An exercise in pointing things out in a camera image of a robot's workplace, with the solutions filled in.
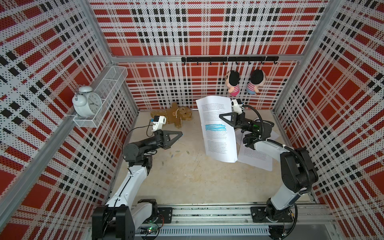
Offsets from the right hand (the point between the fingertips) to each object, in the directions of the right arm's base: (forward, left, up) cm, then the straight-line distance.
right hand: (222, 117), depth 64 cm
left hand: (-8, +17, -2) cm, 19 cm away
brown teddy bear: (+30, +29, -31) cm, 52 cm away
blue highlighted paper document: (-6, +1, -5) cm, 7 cm away
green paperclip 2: (-3, +35, -39) cm, 52 cm away
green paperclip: (+4, +19, -40) cm, 44 cm away
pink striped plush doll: (+39, -11, -8) cm, 41 cm away
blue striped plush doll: (+39, -27, -6) cm, 47 cm away
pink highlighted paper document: (+2, -21, -39) cm, 45 cm away
